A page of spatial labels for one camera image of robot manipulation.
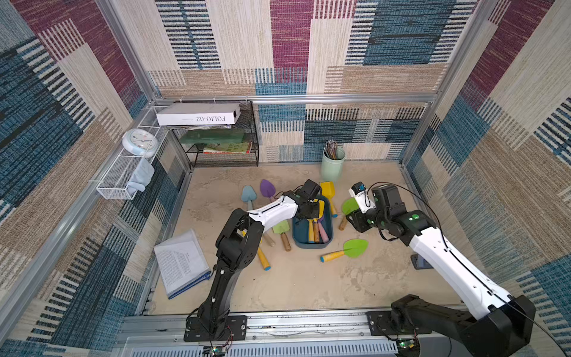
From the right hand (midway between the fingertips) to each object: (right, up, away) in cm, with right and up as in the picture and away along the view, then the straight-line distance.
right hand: (352, 211), depth 79 cm
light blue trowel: (-42, +4, +29) cm, 51 cm away
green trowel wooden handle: (-25, -9, +17) cm, 32 cm away
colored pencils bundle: (-2, +26, +25) cm, 36 cm away
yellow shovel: (-13, -10, +14) cm, 22 cm away
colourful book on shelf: (-49, +25, +20) cm, 59 cm away
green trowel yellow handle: (+4, -16, +13) cm, 21 cm away
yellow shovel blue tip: (-31, -20, +6) cm, 38 cm away
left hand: (-11, -2, +18) cm, 21 cm away
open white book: (-64, -21, +8) cm, 68 cm away
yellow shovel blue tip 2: (-3, +7, +29) cm, 30 cm away
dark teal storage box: (-18, -8, +12) cm, 23 cm away
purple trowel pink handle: (-32, +7, +31) cm, 45 cm away
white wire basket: (-76, +9, -11) cm, 77 cm away
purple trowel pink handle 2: (-8, -10, +14) cm, 19 cm away
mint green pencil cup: (-2, +17, +28) cm, 33 cm away
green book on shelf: (-65, +30, +20) cm, 75 cm away
